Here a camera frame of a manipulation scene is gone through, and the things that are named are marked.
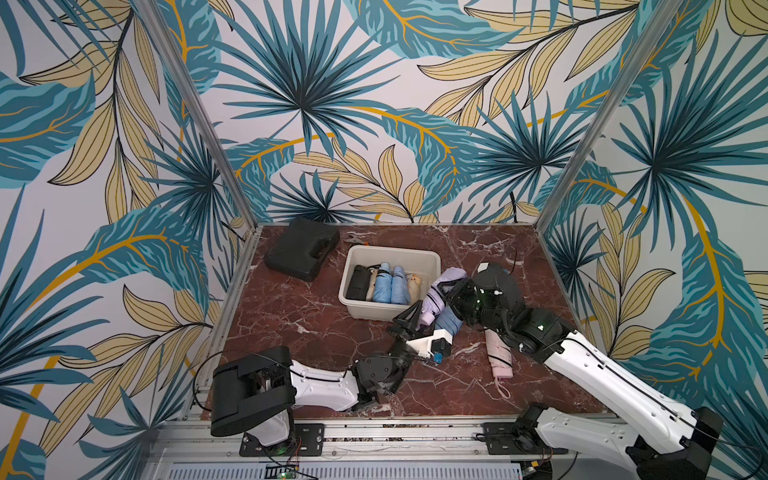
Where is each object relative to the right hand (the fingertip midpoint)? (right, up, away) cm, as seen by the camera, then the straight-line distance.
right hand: (437, 287), depth 71 cm
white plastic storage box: (0, +5, +25) cm, 25 cm away
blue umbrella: (-13, -2, +22) cm, 26 cm away
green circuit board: (-35, -45, +1) cm, 57 cm away
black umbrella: (-20, -2, +19) cm, 28 cm away
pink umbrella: (+20, -22, +13) cm, 32 cm away
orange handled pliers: (-24, +14, +42) cm, 51 cm away
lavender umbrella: (-1, -3, -3) cm, 4 cm away
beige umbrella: (-3, -1, +28) cm, 28 cm away
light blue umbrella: (-8, -3, +21) cm, 23 cm away
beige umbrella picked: (-17, -2, +24) cm, 29 cm away
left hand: (-4, -5, 0) cm, 6 cm away
